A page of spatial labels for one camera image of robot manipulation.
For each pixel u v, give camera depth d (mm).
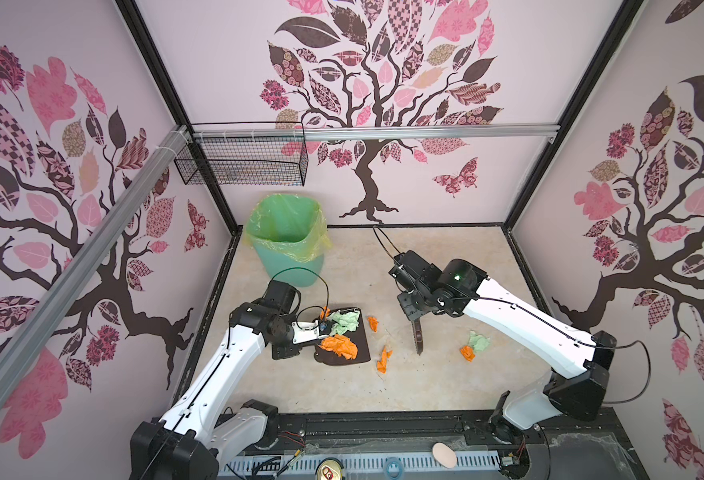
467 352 869
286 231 1025
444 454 697
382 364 846
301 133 897
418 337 759
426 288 516
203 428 396
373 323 920
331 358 773
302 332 677
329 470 600
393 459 715
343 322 795
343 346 760
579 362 402
